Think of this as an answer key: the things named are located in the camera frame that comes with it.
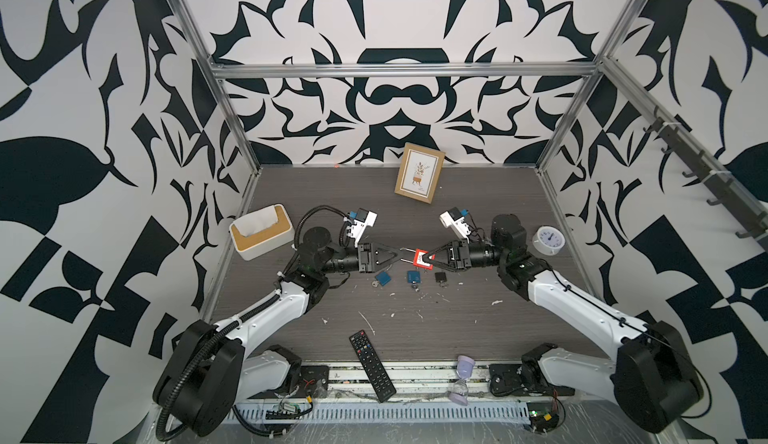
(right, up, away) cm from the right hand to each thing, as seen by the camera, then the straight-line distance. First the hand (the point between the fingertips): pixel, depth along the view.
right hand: (428, 264), depth 68 cm
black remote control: (-11, -29, +6) cm, 32 cm away
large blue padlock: (-10, -9, +23) cm, 27 cm away
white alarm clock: (+43, +1, +29) cm, 52 cm away
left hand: (-5, +3, 0) cm, 6 cm away
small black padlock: (+7, -9, +23) cm, 26 cm away
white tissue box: (-48, +4, +28) cm, 56 cm away
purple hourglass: (+7, -30, +2) cm, 31 cm away
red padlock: (-2, +1, +1) cm, 2 cm away
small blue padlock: (-1, -9, +23) cm, 25 cm away
